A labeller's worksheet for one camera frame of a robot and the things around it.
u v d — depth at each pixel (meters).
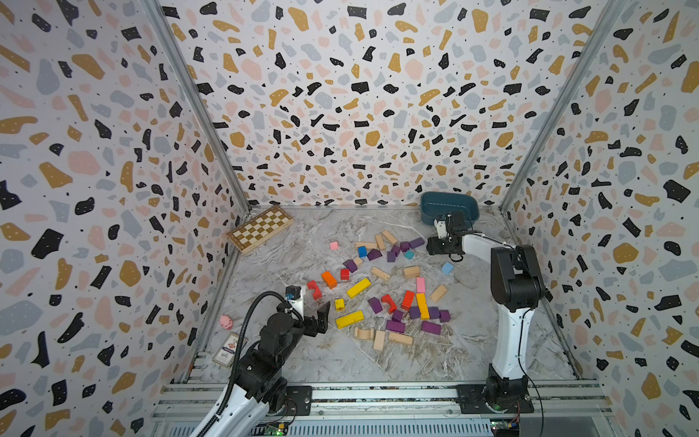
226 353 0.80
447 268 1.00
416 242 1.10
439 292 0.95
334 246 1.09
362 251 1.06
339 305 0.90
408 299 0.92
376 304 0.92
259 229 1.10
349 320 0.88
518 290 0.58
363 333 0.84
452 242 0.83
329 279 0.97
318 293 0.95
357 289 0.96
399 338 0.86
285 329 0.58
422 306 0.92
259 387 0.55
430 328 0.88
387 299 0.93
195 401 0.75
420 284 0.97
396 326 0.88
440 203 1.25
